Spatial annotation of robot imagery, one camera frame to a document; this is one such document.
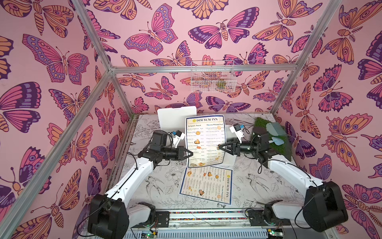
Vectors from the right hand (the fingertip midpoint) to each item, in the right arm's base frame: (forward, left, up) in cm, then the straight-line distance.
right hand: (221, 145), depth 75 cm
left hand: (-3, +14, -3) cm, 15 cm away
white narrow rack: (0, -6, -14) cm, 16 cm away
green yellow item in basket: (+41, -2, +8) cm, 42 cm away
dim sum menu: (+4, +9, +4) cm, 10 cm away
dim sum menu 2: (-11, +5, -23) cm, 26 cm away
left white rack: (+18, +27, 0) cm, 32 cm away
